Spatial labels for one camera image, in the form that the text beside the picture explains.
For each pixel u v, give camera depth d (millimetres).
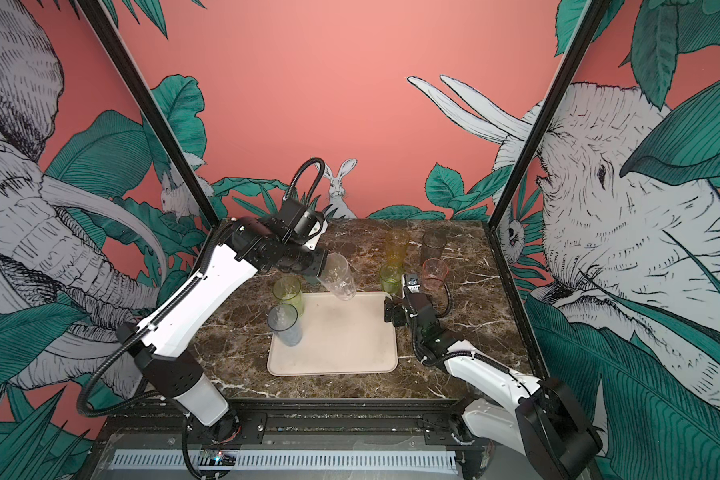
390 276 1045
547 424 405
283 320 832
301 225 543
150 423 756
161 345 413
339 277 742
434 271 1041
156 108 885
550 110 859
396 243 1071
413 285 716
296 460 701
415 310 622
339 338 907
